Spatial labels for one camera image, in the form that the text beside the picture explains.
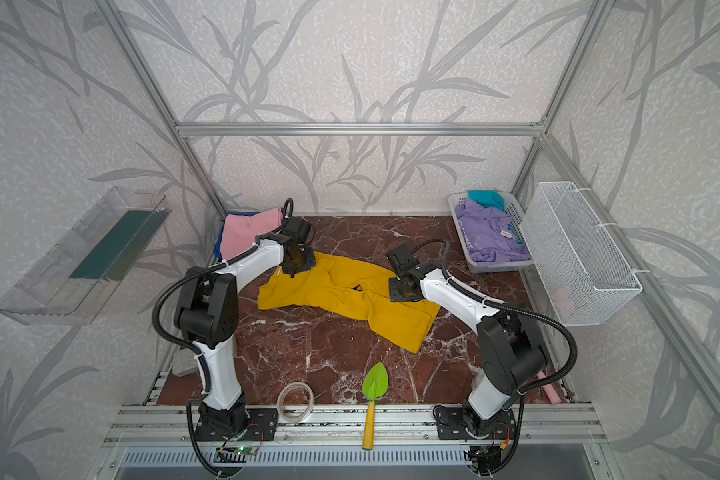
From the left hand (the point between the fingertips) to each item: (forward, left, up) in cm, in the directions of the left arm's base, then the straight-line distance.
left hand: (312, 254), depth 99 cm
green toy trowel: (-39, -21, -5) cm, 45 cm away
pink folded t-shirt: (+14, +30, -5) cm, 33 cm away
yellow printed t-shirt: (-10, -13, -5) cm, 17 cm away
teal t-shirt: (+25, -64, +3) cm, 69 cm away
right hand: (-11, -29, +1) cm, 31 cm away
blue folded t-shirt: (+9, +37, -5) cm, 38 cm away
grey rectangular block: (-34, +31, -4) cm, 46 cm away
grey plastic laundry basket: (+21, -74, +1) cm, 77 cm away
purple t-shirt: (+12, -63, -3) cm, 64 cm away
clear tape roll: (-40, +1, -6) cm, 40 cm away
